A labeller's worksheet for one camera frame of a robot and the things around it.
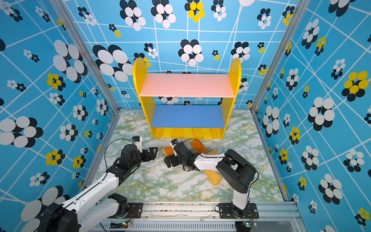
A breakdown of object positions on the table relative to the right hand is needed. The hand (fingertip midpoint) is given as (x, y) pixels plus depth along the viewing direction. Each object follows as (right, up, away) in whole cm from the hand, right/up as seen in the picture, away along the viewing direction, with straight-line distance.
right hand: (172, 157), depth 89 cm
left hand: (-10, +7, -5) cm, 13 cm away
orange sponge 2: (+17, +5, +9) cm, 20 cm away
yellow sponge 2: (+10, +14, +13) cm, 22 cm away
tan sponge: (+26, +2, +3) cm, 26 cm away
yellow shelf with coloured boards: (+13, +35, +34) cm, 51 cm away
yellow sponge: (-5, +14, +13) cm, 20 cm away
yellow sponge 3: (+23, +13, +12) cm, 30 cm away
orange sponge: (-3, +3, +7) cm, 8 cm away
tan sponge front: (+25, -10, -7) cm, 28 cm away
